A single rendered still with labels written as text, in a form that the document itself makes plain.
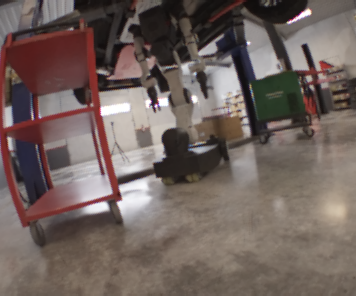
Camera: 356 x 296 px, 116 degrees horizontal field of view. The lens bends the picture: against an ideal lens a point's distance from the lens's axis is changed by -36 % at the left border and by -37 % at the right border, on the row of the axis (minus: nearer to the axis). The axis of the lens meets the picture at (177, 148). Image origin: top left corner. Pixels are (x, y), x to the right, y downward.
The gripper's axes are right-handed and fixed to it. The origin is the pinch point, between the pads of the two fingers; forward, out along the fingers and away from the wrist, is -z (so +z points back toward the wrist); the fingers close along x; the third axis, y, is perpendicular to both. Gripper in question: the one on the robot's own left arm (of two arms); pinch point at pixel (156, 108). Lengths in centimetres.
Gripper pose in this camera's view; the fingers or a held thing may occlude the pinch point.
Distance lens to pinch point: 154.5
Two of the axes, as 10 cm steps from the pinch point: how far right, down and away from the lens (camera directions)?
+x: 2.6, -3.3, 9.1
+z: -2.7, -9.3, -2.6
